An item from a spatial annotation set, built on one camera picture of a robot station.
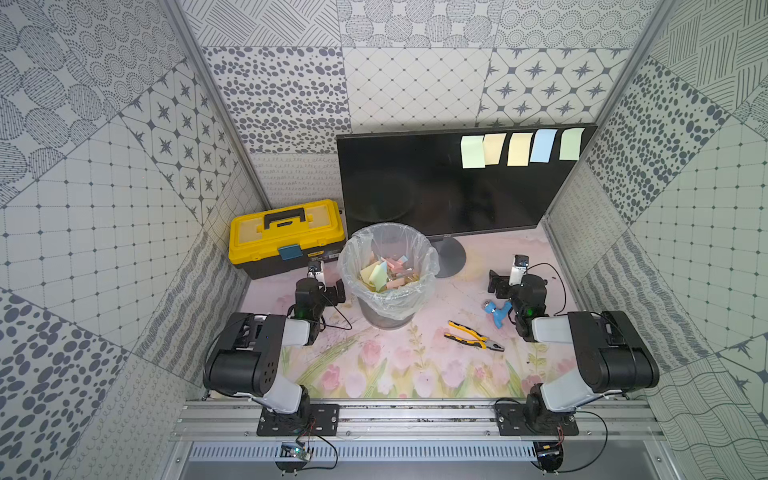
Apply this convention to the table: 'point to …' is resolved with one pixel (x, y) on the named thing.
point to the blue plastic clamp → (498, 313)
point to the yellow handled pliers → (482, 342)
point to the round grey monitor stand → (451, 256)
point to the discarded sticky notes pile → (387, 273)
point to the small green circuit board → (301, 454)
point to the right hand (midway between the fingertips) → (506, 274)
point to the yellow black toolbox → (286, 238)
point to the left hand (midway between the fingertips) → (324, 277)
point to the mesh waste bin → (390, 323)
